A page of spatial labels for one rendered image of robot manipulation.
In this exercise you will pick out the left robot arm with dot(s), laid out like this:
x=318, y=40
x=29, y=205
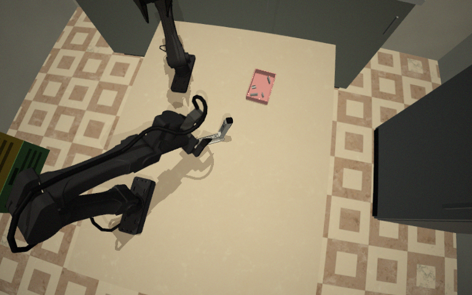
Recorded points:
x=177, y=58

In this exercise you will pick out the pink shallow tray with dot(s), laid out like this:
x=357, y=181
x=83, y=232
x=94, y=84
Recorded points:
x=262, y=86

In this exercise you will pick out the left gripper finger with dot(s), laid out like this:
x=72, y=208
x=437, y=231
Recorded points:
x=166, y=6
x=143, y=9

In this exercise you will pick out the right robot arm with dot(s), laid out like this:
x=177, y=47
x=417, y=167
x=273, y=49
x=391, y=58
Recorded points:
x=46, y=213

